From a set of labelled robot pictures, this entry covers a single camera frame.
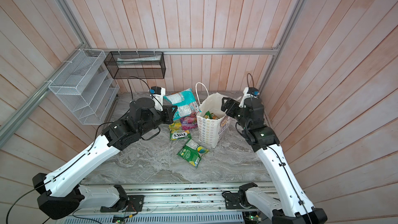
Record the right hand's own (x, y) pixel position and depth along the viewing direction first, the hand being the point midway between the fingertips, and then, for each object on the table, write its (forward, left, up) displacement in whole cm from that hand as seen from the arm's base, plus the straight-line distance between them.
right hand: (228, 100), depth 70 cm
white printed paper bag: (-6, +6, -12) cm, 15 cm away
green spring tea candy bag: (-12, +18, -32) cm, 39 cm away
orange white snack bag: (+11, +6, -27) cm, 30 cm away
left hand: (-7, +23, +1) cm, 24 cm away
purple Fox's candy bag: (+9, +20, -31) cm, 38 cm away
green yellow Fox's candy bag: (+1, +28, -31) cm, 42 cm away
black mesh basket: (+41, +56, -8) cm, 70 cm away
